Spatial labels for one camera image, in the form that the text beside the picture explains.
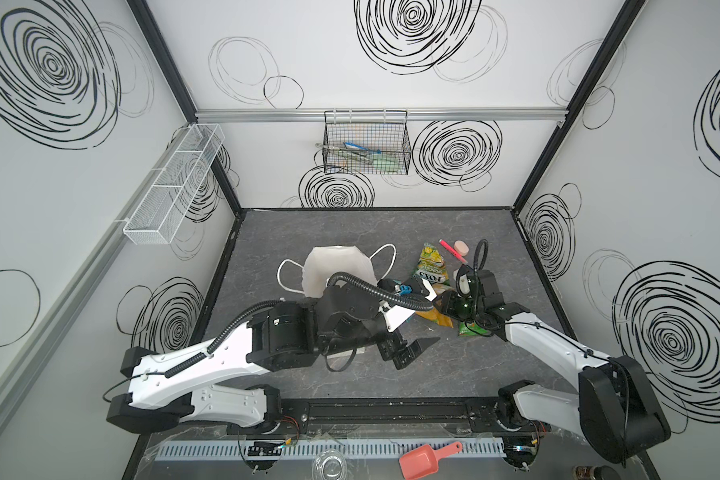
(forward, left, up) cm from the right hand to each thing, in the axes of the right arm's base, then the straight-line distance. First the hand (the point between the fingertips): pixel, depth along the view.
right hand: (435, 304), depth 86 cm
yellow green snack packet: (+14, 0, -2) cm, 14 cm away
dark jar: (-38, -29, +1) cm, 47 cm away
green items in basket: (+32, +16, +27) cm, 44 cm away
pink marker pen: (+24, -10, -6) cm, 26 cm away
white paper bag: (+5, +32, +13) cm, 34 cm away
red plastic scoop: (-36, +6, -6) cm, 37 cm away
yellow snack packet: (-2, 0, -4) cm, 4 cm away
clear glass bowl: (-38, +28, -8) cm, 48 cm away
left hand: (-18, +9, +30) cm, 36 cm away
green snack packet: (-6, -9, -5) cm, 12 cm away
